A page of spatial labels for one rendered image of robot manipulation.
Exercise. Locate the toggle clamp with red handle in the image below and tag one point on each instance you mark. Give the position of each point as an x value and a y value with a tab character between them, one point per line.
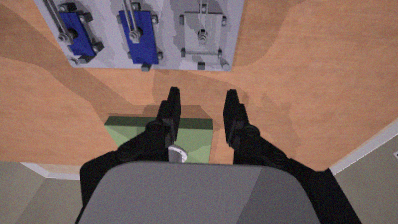
65	35

